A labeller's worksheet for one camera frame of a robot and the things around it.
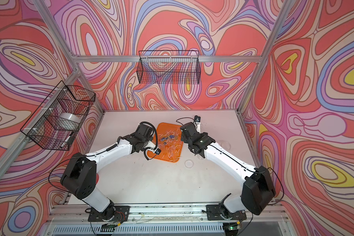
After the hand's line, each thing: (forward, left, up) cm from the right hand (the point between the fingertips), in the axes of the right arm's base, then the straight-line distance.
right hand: (193, 137), depth 83 cm
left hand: (+6, +28, -5) cm, 30 cm away
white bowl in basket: (0, +61, +17) cm, 64 cm away
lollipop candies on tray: (+9, +14, -16) cm, 23 cm away
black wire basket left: (+1, +72, +14) cm, 73 cm away
